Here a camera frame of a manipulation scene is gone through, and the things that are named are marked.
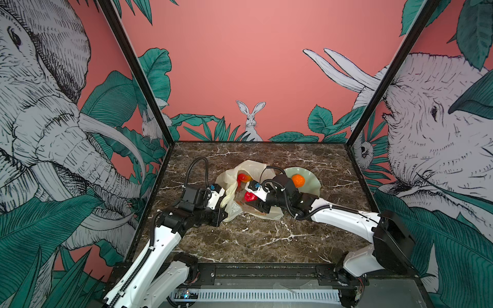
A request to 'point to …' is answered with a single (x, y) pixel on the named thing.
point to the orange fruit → (298, 180)
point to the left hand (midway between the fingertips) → (228, 213)
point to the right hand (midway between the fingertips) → (248, 193)
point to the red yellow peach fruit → (244, 178)
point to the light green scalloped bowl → (312, 185)
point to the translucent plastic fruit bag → (233, 199)
